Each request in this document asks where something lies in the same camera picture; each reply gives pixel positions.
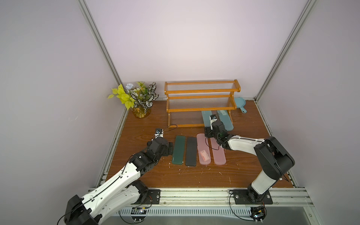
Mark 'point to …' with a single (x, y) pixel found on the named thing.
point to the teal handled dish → (240, 103)
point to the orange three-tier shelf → (186, 100)
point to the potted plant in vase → (138, 98)
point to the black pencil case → (191, 152)
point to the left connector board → (138, 213)
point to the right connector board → (258, 213)
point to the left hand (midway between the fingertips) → (166, 142)
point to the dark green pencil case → (179, 150)
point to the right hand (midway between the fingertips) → (210, 124)
